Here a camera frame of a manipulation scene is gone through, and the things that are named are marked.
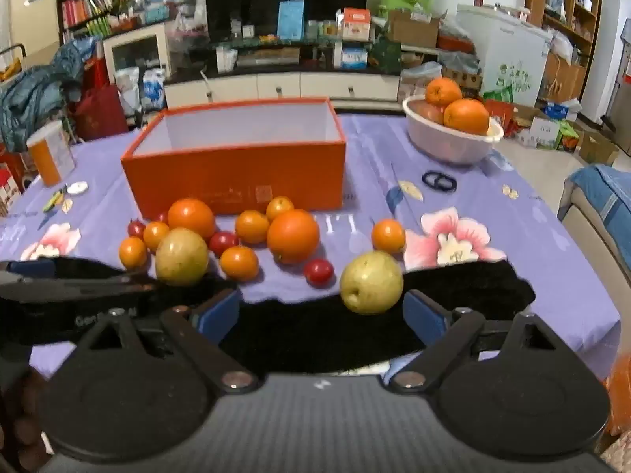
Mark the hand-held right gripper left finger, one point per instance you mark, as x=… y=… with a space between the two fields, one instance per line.
x=219 y=313

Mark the light blue paper box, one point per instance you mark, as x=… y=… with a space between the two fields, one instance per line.
x=291 y=19

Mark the blue padded jacket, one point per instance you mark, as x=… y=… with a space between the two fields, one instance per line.
x=39 y=88

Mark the large orange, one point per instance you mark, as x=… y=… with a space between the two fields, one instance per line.
x=191 y=218
x=293 y=235

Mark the white container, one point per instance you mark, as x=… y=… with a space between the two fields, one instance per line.
x=226 y=56

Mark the beige sofa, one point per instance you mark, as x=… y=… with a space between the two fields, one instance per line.
x=591 y=236

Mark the brown cardboard box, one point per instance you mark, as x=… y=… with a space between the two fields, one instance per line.
x=463 y=81

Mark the blue and white bag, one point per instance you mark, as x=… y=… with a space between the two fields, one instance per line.
x=154 y=89

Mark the red shopping bag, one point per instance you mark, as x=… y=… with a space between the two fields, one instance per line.
x=96 y=108

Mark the blue and white tissue box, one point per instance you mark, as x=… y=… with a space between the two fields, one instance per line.
x=354 y=56

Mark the white plastic bowl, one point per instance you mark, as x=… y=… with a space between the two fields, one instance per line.
x=443 y=143

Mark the white chest freezer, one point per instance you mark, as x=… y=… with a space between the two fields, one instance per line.
x=507 y=49

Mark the navel orange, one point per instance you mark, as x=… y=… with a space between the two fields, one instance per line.
x=443 y=91
x=466 y=116

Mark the purple floral tablecloth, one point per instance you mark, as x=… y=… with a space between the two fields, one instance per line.
x=374 y=177

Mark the plain cardboard box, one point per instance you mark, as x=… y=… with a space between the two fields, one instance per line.
x=599 y=145

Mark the dark cloth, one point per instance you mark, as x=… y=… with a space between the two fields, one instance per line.
x=315 y=335

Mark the wooden shelf unit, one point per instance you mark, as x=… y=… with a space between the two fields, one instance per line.
x=567 y=5

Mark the white round lid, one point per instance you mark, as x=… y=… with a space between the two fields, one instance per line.
x=77 y=187

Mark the red cherry tomato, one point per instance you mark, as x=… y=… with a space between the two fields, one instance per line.
x=223 y=242
x=319 y=272
x=136 y=228

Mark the silver media player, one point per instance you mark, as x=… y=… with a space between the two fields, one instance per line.
x=268 y=59

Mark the orange gift box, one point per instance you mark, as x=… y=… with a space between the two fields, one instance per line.
x=500 y=111

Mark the dark green bag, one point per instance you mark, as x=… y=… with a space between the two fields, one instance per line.
x=385 y=56

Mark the orange and white canister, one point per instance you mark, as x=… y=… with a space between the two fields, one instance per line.
x=47 y=157

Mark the white TV stand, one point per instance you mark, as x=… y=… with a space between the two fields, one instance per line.
x=276 y=86

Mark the orange and white carton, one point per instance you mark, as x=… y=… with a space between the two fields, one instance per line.
x=356 y=23

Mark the blue blanket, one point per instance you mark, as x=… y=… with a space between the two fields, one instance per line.
x=609 y=182

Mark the white and green box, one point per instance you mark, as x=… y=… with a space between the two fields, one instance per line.
x=544 y=133

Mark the open cardboard box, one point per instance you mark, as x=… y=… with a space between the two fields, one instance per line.
x=411 y=27

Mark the yellow-green pear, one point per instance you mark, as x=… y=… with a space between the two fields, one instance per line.
x=371 y=282
x=182 y=256

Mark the small tangerine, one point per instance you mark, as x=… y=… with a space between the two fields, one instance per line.
x=156 y=235
x=252 y=226
x=388 y=236
x=239 y=263
x=280 y=207
x=133 y=252

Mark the white glass-door cabinet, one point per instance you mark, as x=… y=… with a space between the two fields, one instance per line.
x=138 y=54

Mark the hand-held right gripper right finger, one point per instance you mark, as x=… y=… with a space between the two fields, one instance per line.
x=424 y=318

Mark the red and white box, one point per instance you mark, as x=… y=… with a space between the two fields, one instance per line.
x=7 y=187

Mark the person's left hand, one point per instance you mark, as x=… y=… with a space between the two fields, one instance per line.
x=22 y=423

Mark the orange cardboard box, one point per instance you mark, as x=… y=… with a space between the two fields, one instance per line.
x=231 y=177

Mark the white sack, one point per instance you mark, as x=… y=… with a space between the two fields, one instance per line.
x=127 y=83

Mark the beige standing air conditioner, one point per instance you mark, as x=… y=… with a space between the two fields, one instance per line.
x=32 y=15

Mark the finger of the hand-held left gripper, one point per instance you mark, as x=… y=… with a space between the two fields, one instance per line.
x=29 y=270
x=74 y=287

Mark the reddish apple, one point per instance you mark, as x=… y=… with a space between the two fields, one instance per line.
x=428 y=111

